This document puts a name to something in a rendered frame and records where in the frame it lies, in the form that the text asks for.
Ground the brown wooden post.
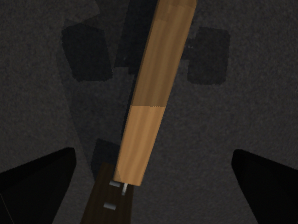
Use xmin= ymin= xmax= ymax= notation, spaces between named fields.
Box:
xmin=80 ymin=161 xmax=134 ymax=224

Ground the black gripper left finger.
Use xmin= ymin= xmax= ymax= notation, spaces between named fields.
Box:
xmin=0 ymin=147 xmax=77 ymax=224

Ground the brown wooden rail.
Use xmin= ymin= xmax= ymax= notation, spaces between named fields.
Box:
xmin=113 ymin=0 xmax=197 ymax=196

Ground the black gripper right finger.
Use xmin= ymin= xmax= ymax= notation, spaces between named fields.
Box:
xmin=231 ymin=149 xmax=298 ymax=224

